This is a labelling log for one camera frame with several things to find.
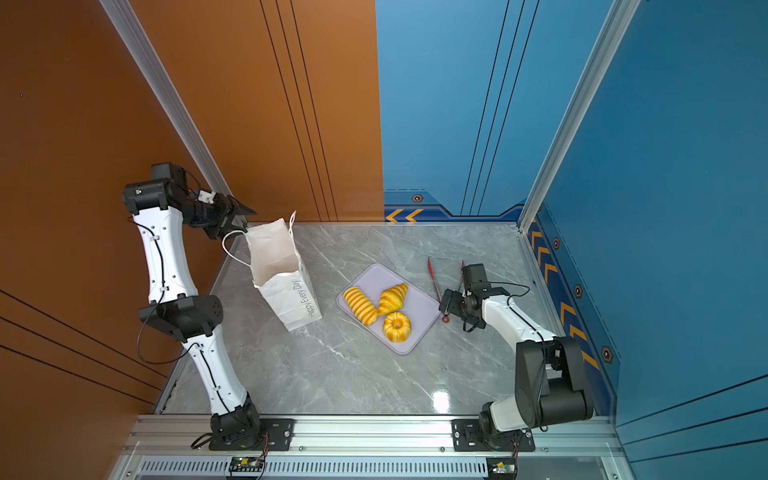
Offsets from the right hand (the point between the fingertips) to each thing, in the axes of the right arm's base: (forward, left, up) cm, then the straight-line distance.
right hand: (454, 308), depth 91 cm
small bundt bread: (-6, +18, -1) cm, 19 cm away
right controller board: (-39, -8, -7) cm, 41 cm away
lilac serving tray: (+2, +10, -3) cm, 10 cm away
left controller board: (-39, +54, -6) cm, 67 cm away
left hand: (+12, +56, +28) cm, 64 cm away
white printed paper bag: (-3, +46, +22) cm, 52 cm away
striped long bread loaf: (-1, +27, 0) cm, 27 cm away
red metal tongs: (-1, +2, -4) cm, 5 cm away
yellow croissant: (+2, +19, +1) cm, 19 cm away
